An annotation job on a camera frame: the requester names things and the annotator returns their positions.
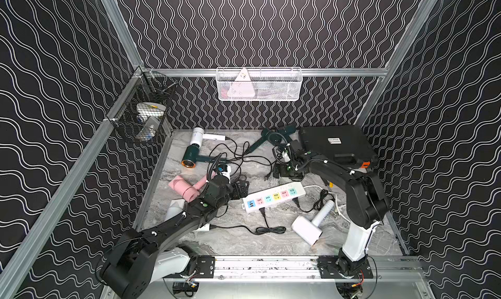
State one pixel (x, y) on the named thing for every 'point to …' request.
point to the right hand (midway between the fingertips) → (282, 173)
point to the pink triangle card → (241, 89)
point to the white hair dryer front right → (309, 230)
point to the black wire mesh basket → (142, 115)
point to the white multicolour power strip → (273, 196)
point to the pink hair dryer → (188, 191)
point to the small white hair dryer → (198, 135)
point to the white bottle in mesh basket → (149, 130)
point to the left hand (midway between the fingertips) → (241, 181)
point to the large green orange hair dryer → (192, 156)
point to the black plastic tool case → (346, 145)
